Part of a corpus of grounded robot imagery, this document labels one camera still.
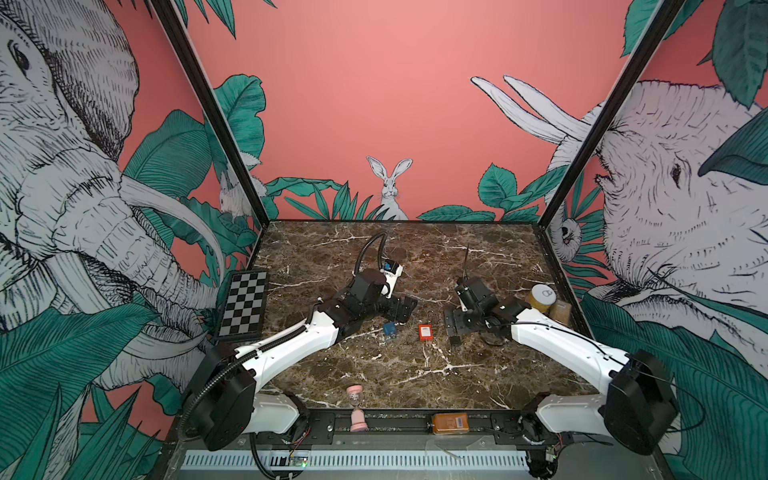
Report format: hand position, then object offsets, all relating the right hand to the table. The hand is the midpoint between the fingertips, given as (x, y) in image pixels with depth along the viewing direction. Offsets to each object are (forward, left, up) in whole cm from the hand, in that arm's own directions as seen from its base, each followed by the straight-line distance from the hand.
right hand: (456, 316), depth 84 cm
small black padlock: (-3, -1, -10) cm, 10 cm away
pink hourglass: (-26, +27, -6) cm, 38 cm away
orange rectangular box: (-26, +4, -5) cm, 27 cm away
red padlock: (-2, +8, -9) cm, 12 cm away
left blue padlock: (0, +19, -8) cm, 21 cm away
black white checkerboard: (+4, +65, -5) cm, 65 cm away
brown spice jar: (+4, -34, -5) cm, 34 cm away
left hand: (+3, +14, +8) cm, 17 cm away
